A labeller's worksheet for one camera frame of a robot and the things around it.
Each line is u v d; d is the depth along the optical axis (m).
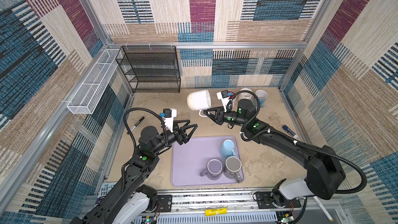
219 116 0.65
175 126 0.63
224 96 0.67
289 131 0.96
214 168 0.76
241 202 0.75
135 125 1.01
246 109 0.59
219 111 0.68
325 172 0.42
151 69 1.09
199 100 0.71
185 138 0.61
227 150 0.81
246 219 0.70
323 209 0.71
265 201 0.73
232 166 0.74
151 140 0.53
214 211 0.70
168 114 0.60
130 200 0.59
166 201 0.74
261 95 1.06
